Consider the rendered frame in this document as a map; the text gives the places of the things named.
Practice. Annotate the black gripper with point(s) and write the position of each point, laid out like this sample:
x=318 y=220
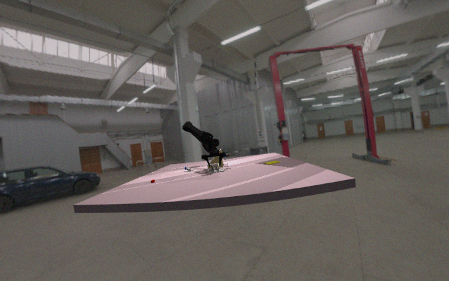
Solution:
x=205 y=157

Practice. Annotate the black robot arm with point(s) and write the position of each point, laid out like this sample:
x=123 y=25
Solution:
x=204 y=137

